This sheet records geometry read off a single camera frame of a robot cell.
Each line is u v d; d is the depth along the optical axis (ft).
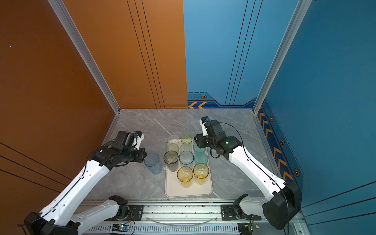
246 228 2.29
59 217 1.25
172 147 2.97
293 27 2.48
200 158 2.85
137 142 2.02
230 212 2.38
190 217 2.40
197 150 2.51
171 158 2.84
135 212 2.41
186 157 2.74
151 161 2.72
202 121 2.28
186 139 3.25
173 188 2.67
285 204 1.24
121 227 2.33
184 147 3.06
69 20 2.43
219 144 1.83
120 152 1.78
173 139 3.23
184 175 2.34
